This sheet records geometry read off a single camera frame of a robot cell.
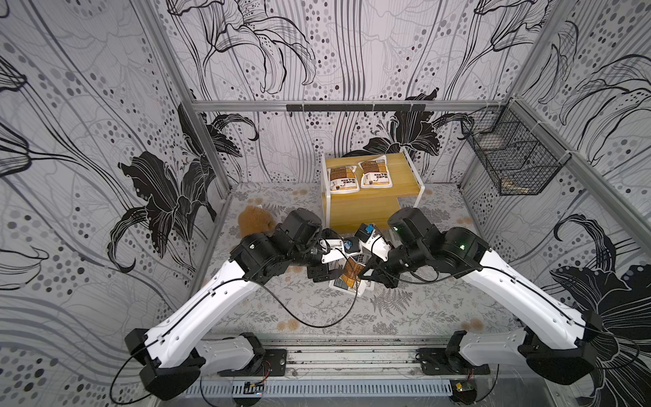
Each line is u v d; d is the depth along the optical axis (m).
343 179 0.73
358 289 0.62
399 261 0.52
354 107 0.95
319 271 0.54
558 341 0.39
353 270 0.61
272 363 0.73
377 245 0.55
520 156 0.89
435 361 0.72
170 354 0.37
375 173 0.75
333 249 0.51
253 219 0.92
